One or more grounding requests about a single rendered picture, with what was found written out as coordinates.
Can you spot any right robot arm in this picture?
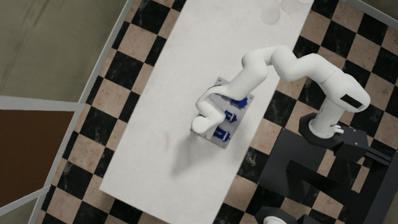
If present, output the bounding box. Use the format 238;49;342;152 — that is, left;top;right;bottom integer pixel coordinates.
192;45;370;140

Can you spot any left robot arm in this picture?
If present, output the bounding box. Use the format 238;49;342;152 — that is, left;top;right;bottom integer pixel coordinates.
264;217;286;224

